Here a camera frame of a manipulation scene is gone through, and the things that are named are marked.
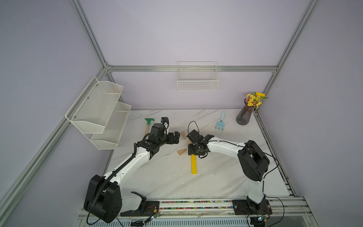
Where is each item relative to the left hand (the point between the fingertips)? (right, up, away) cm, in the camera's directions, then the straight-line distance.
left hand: (172, 135), depth 84 cm
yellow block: (+13, -21, +4) cm, 25 cm away
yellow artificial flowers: (+54, +24, +8) cm, 60 cm away
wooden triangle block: (+5, -12, +9) cm, 16 cm away
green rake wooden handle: (-22, +7, +27) cm, 35 cm away
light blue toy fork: (+36, +6, +26) cm, 45 cm away
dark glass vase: (+52, +14, +18) cm, 57 cm away
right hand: (+14, -13, +9) cm, 21 cm away
